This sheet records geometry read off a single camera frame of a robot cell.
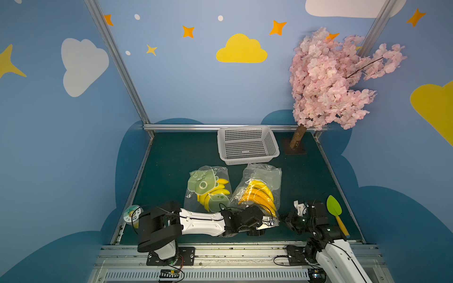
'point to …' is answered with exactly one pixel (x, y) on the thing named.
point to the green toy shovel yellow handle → (334, 207)
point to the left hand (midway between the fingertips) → (265, 216)
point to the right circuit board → (317, 275)
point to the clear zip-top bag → (271, 176)
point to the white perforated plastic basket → (246, 145)
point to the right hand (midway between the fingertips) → (280, 215)
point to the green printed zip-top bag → (209, 190)
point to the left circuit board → (169, 275)
